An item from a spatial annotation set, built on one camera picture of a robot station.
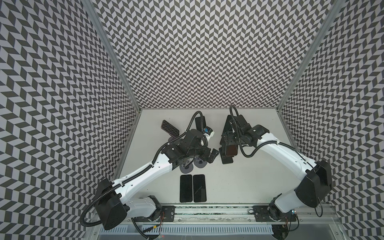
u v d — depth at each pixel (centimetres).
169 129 91
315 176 42
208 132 64
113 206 37
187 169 87
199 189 87
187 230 69
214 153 64
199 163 90
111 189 39
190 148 55
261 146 51
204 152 64
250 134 56
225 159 91
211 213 74
